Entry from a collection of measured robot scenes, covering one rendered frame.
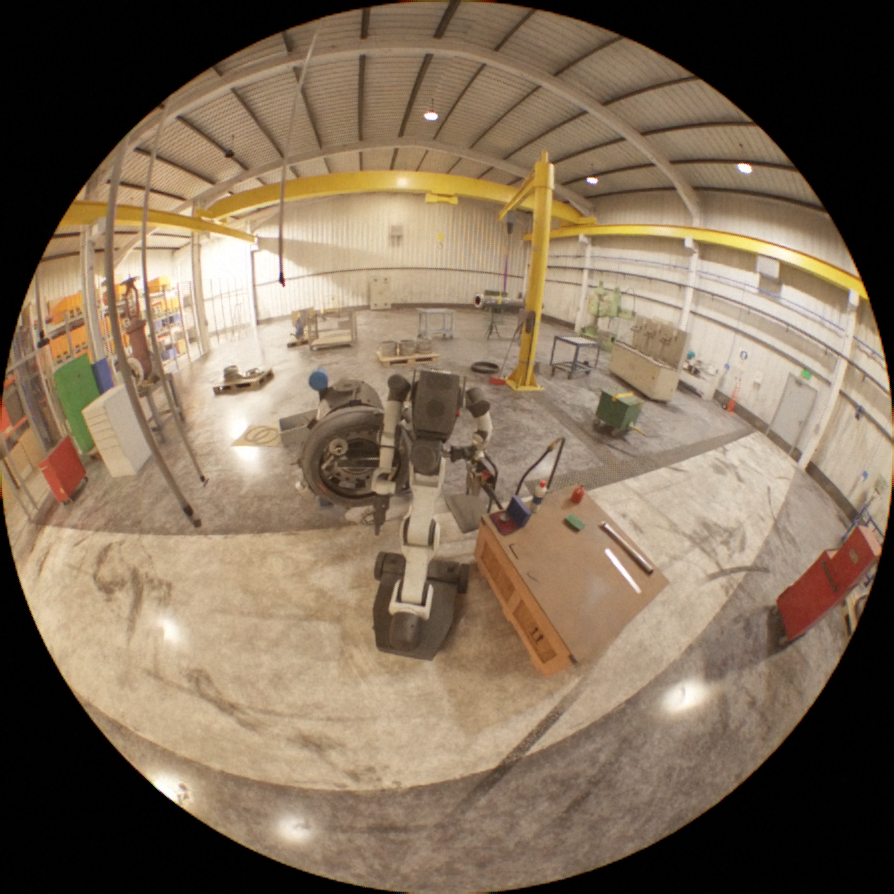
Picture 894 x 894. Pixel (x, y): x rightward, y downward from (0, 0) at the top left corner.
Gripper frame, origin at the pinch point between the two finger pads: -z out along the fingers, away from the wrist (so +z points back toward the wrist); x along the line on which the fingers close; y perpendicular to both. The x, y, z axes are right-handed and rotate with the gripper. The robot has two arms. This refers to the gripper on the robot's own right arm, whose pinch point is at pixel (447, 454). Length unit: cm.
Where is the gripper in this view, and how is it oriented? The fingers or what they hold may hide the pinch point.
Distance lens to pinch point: 186.2
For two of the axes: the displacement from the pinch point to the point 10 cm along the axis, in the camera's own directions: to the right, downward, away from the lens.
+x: 0.2, -9.5, -3.2
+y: 3.8, 3.0, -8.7
